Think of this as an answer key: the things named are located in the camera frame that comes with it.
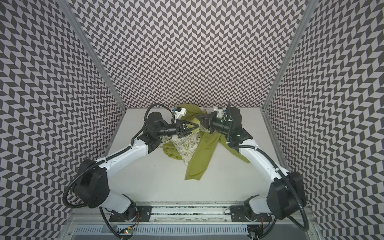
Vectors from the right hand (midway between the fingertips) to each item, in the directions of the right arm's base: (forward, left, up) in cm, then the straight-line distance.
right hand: (197, 116), depth 69 cm
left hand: (-7, +1, -1) cm, 7 cm away
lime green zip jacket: (-1, +1, -30) cm, 30 cm away
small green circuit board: (-42, +32, -30) cm, 60 cm away
